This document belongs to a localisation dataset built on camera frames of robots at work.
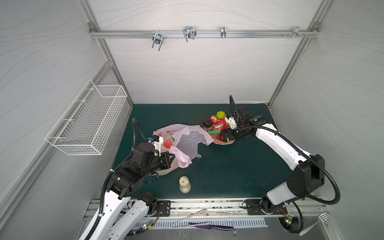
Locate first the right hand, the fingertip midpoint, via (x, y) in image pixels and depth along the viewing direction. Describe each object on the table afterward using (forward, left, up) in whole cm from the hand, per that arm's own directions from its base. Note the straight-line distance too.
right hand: (229, 133), depth 83 cm
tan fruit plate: (0, +6, -9) cm, 11 cm away
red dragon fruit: (+10, +5, -7) cm, 14 cm away
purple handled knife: (-42, +11, -17) cm, 46 cm away
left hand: (-18, +26, +7) cm, 32 cm away
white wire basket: (-10, +70, +16) cm, 72 cm away
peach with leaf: (+17, +8, -8) cm, 20 cm away
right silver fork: (-35, -45, -17) cm, 60 cm away
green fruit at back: (+19, +3, -6) cm, 20 cm away
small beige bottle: (-27, +23, -6) cm, 36 cm away
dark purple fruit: (+12, +12, -7) cm, 19 cm away
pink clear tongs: (-42, +19, -16) cm, 49 cm away
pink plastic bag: (+3, +28, -16) cm, 32 cm away
